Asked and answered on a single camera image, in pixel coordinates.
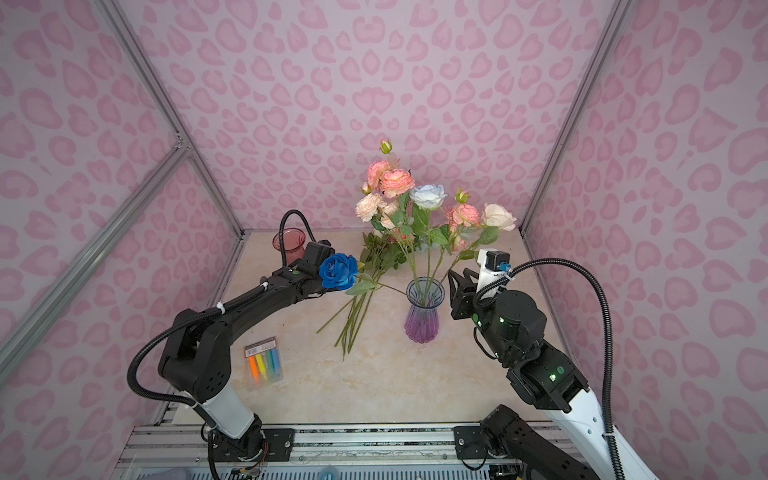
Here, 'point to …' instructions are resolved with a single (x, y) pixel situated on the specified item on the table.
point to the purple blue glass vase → (424, 296)
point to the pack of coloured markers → (263, 361)
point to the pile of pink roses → (389, 259)
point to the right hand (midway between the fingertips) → (454, 271)
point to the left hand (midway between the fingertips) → (345, 273)
